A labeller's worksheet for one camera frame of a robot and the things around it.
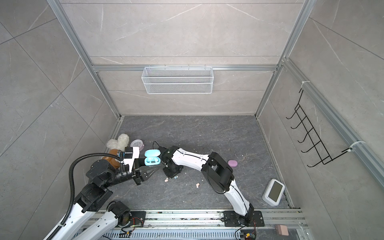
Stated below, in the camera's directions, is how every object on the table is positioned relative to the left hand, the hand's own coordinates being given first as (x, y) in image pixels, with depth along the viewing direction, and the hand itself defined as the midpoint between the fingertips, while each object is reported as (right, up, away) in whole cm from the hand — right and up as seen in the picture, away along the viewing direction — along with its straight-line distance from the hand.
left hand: (159, 159), depth 57 cm
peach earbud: (+16, -21, +27) cm, 38 cm away
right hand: (+1, -15, +31) cm, 35 cm away
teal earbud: (+3, -15, +24) cm, 28 cm away
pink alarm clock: (-26, +2, +44) cm, 51 cm away
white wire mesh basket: (+2, +45, +43) cm, 62 cm away
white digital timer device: (+56, -22, +21) cm, 64 cm away
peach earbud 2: (-3, -18, +28) cm, 34 cm away
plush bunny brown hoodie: (-39, 0, +38) cm, 54 cm away
